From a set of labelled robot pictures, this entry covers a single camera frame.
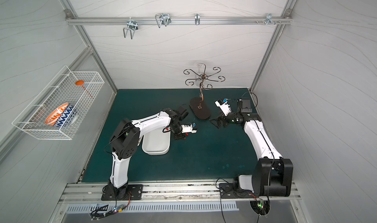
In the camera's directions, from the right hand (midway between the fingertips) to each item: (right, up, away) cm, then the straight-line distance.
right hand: (217, 115), depth 83 cm
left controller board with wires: (-60, -47, -14) cm, 78 cm away
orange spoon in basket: (-75, +18, -4) cm, 78 cm away
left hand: (-20, -14, +7) cm, 26 cm away
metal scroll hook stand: (-9, +4, +24) cm, 27 cm away
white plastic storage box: (-37, -18, +7) cm, 41 cm away
